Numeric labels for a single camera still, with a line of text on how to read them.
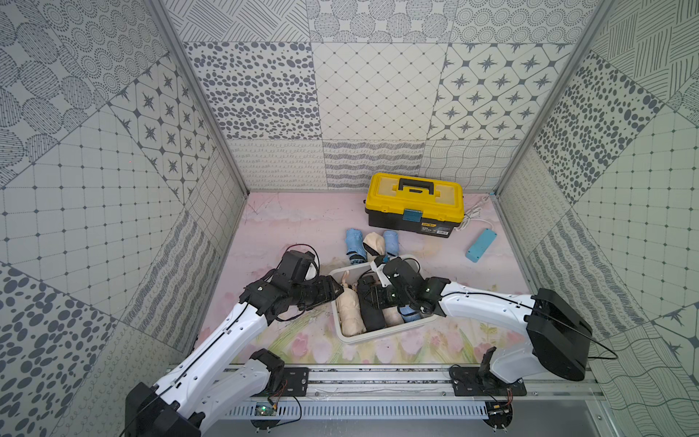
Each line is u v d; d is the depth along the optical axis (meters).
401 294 0.64
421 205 0.93
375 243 0.93
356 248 0.97
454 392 0.73
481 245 1.02
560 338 0.42
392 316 0.79
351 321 0.75
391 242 1.01
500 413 0.72
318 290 0.67
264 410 0.72
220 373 0.44
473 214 1.10
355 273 0.80
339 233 1.07
